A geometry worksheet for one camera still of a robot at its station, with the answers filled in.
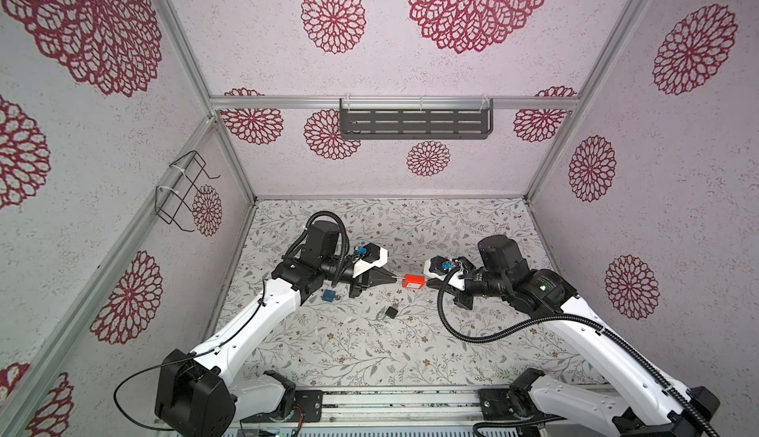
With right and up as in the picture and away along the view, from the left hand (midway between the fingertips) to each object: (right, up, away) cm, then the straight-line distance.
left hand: (390, 279), depth 70 cm
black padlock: (+1, -14, +20) cm, 24 cm away
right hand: (+10, +2, 0) cm, 10 cm away
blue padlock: (-19, -9, +23) cm, 31 cm away
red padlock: (+5, 0, -3) cm, 6 cm away
